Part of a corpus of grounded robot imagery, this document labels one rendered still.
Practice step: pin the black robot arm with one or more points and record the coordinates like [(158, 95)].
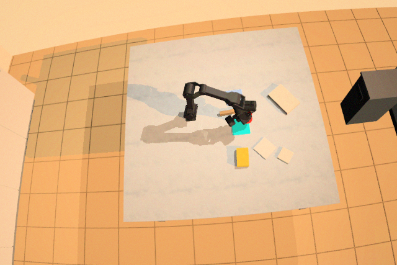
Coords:
[(233, 99)]

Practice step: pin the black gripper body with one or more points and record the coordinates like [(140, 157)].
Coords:
[(230, 119)]

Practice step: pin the orange wooden bar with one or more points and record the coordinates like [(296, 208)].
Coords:
[(227, 112)]

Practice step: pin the tan flat rectangular block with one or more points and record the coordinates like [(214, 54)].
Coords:
[(284, 99)]

